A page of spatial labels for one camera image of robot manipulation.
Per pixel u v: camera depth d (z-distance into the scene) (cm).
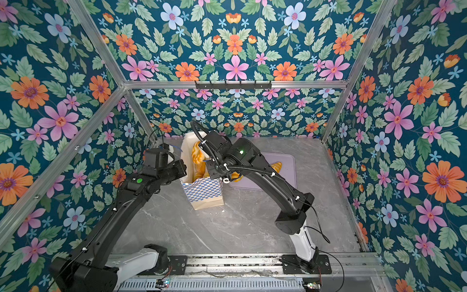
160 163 57
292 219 46
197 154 78
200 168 98
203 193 79
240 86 91
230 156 43
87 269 37
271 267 74
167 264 72
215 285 77
